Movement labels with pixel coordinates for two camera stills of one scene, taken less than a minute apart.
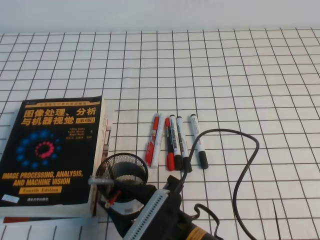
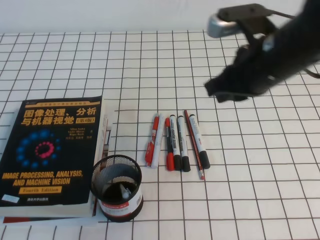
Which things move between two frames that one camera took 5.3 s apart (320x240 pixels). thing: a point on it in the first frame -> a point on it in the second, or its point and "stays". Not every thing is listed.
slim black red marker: [170, 158] stays
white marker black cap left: [178, 162] stays
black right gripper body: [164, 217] -> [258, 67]
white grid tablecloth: [234, 114] stays
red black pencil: [115, 197] -> [202, 175]
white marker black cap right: [202, 154] stays
